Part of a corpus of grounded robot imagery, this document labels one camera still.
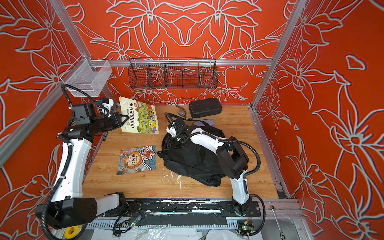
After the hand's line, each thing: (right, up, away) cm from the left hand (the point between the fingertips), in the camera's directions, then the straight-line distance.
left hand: (127, 115), depth 71 cm
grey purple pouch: (+46, -4, +35) cm, 58 cm away
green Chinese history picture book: (+5, -1, +8) cm, 10 cm away
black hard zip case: (+41, +7, +40) cm, 58 cm away
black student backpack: (+32, -26, +19) cm, 46 cm away
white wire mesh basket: (-32, +25, +19) cm, 45 cm away
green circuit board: (+57, -52, -2) cm, 77 cm away
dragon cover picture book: (-2, -27, +19) cm, 33 cm away
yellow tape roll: (-24, -54, -5) cm, 59 cm away
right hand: (+16, -18, +14) cm, 27 cm away
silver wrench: (+73, -54, -5) cm, 91 cm away
